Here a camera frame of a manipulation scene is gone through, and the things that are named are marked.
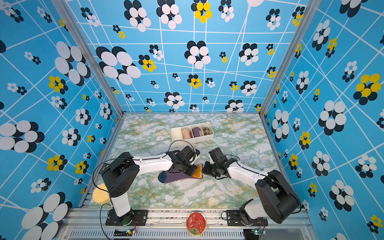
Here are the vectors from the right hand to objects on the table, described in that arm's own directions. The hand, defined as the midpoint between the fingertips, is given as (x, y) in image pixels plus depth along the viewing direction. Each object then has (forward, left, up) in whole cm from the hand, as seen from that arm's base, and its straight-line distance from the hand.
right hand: (204, 170), depth 88 cm
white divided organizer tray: (+29, +19, -1) cm, 35 cm away
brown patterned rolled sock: (+27, -2, +4) cm, 28 cm away
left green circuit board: (-30, +41, -4) cm, 51 cm away
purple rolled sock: (+28, +5, +3) cm, 28 cm away
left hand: (0, +5, -1) cm, 5 cm away
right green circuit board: (-30, -22, -5) cm, 38 cm away
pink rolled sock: (+24, +11, +5) cm, 27 cm away
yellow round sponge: (-14, +56, +2) cm, 57 cm away
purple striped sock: (-3, +23, 0) cm, 23 cm away
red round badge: (-27, +4, +2) cm, 27 cm away
